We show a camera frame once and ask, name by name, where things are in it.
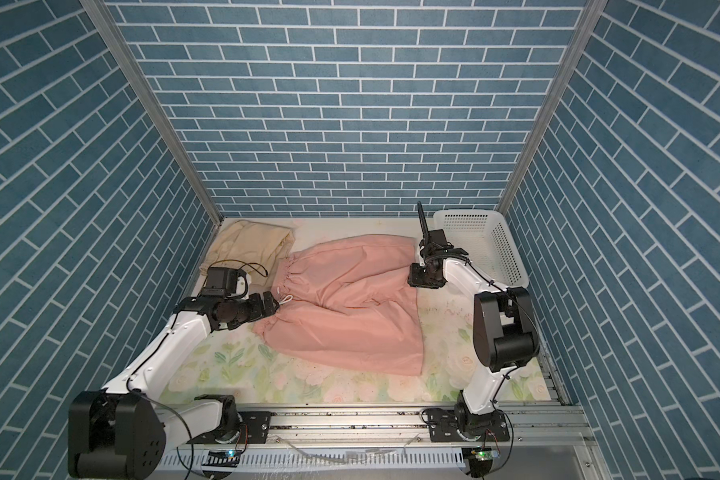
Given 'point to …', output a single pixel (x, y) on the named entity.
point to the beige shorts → (253, 247)
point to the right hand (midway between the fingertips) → (412, 276)
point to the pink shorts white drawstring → (286, 298)
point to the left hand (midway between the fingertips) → (267, 307)
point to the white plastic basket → (489, 241)
